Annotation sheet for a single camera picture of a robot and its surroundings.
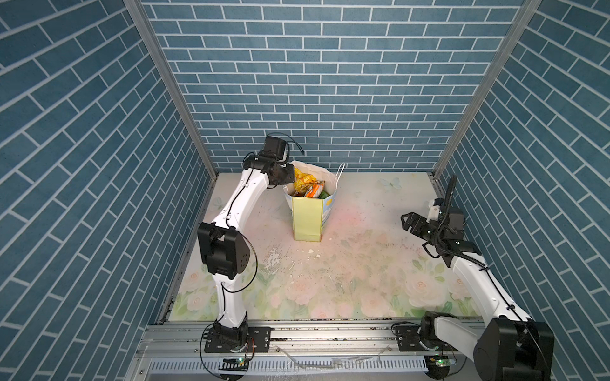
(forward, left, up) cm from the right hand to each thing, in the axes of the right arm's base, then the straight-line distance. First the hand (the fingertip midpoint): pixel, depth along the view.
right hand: (410, 217), depth 85 cm
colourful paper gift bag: (-4, +36, +3) cm, 37 cm away
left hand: (+11, +45, +8) cm, 47 cm away
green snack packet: (+5, +32, +4) cm, 32 cm away
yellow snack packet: (+11, +41, +4) cm, 42 cm away
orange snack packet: (+2, +34, +10) cm, 36 cm away
